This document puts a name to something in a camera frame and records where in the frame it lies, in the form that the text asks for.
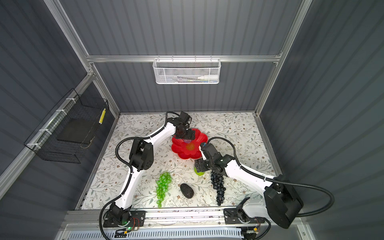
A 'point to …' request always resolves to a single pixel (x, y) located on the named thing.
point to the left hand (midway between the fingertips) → (190, 136)
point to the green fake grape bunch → (162, 185)
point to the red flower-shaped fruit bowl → (179, 146)
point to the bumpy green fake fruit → (199, 173)
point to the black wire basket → (65, 132)
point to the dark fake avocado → (187, 190)
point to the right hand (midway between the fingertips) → (202, 163)
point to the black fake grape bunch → (217, 180)
